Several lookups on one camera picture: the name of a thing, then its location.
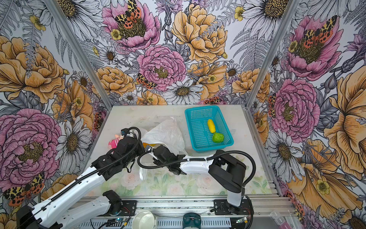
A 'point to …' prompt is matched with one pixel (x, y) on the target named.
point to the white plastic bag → (167, 132)
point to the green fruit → (218, 137)
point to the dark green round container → (192, 220)
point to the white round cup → (145, 220)
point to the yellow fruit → (211, 126)
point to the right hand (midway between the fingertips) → (158, 153)
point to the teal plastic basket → (198, 118)
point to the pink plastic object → (280, 220)
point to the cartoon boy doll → (113, 143)
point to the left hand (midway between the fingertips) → (141, 147)
